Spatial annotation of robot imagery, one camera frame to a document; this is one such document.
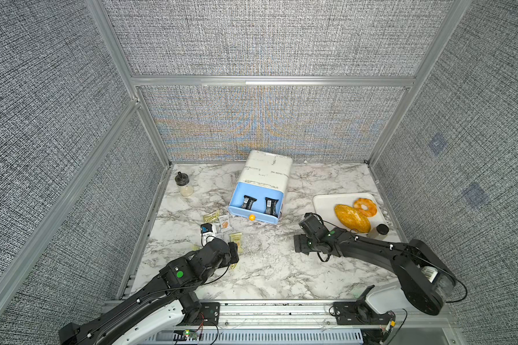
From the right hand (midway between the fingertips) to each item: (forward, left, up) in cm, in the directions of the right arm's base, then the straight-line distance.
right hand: (303, 236), depth 90 cm
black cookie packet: (+8, +22, +14) cm, 28 cm away
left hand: (-9, +28, +11) cm, 31 cm away
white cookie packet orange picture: (+7, +34, -1) cm, 34 cm away
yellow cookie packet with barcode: (0, +27, -1) cm, 27 cm away
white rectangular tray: (+10, -37, -2) cm, 38 cm away
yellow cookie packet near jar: (+10, +40, -2) cm, 41 cm away
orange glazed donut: (+14, -34, -1) cm, 37 cm away
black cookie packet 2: (+7, +14, +13) cm, 20 cm away
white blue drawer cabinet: (+12, +18, +17) cm, 28 cm away
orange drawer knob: (+2, +21, +14) cm, 25 cm away
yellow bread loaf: (+7, -22, +2) cm, 23 cm away
